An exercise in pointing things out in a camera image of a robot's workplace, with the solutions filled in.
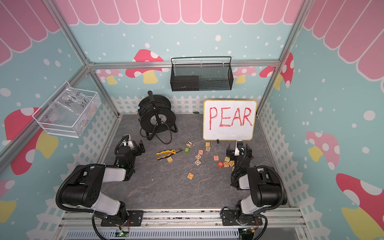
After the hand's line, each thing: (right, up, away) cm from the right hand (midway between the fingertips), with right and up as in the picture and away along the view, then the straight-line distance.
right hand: (238, 143), depth 90 cm
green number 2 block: (-32, -5, +10) cm, 34 cm away
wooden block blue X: (-18, -4, +10) cm, 21 cm away
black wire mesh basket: (-22, +42, +4) cm, 47 cm away
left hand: (-64, 0, +4) cm, 64 cm away
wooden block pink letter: (-23, -6, +7) cm, 25 cm away
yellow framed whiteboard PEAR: (-4, +15, +8) cm, 17 cm away
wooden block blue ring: (-24, -9, +6) cm, 27 cm away
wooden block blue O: (-25, -12, +3) cm, 28 cm away
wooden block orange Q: (-29, -19, -2) cm, 34 cm away
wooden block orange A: (-7, -13, +2) cm, 15 cm away
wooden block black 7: (-31, -1, +13) cm, 33 cm away
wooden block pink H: (-13, -9, +5) cm, 17 cm away
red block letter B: (-11, -13, +2) cm, 17 cm away
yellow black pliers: (-40, -6, +7) cm, 42 cm away
